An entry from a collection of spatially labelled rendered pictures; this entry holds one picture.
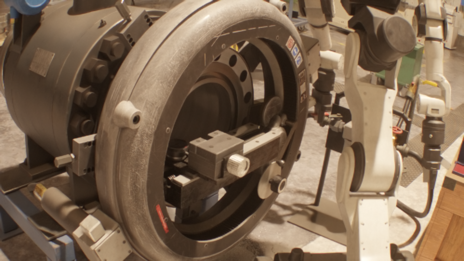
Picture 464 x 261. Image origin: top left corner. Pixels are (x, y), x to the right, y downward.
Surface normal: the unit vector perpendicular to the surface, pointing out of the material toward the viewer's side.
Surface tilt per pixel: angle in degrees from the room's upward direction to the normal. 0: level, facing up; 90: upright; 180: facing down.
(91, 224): 23
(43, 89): 76
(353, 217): 67
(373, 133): 56
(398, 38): 63
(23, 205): 0
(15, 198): 0
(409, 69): 90
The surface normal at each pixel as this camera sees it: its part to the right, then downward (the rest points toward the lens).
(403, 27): 0.09, -0.07
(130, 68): -0.43, -0.32
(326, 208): 0.11, -0.92
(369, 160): 0.10, -0.30
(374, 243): 0.11, -0.50
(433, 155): -0.22, 0.11
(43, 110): -0.62, 0.22
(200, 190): 0.78, 0.31
